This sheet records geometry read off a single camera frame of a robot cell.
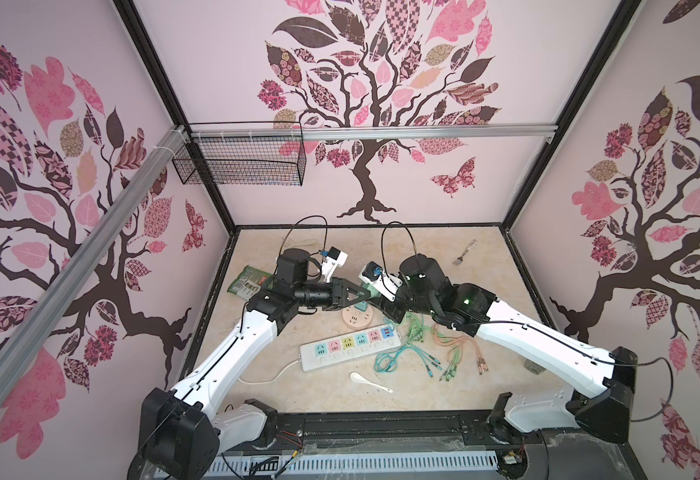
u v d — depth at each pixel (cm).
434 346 88
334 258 68
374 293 69
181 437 38
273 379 82
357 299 68
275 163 84
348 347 85
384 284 56
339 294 62
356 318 92
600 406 40
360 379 82
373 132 93
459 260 110
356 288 67
